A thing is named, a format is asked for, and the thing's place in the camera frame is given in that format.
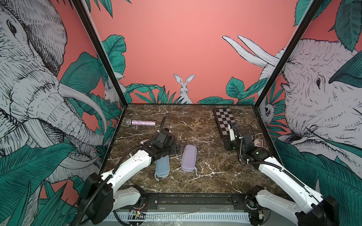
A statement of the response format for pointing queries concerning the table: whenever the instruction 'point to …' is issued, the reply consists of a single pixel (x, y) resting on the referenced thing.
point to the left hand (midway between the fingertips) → (177, 145)
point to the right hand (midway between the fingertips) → (225, 135)
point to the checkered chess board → (223, 117)
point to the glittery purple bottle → (129, 122)
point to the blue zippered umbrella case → (162, 167)
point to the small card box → (258, 142)
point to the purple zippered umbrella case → (189, 158)
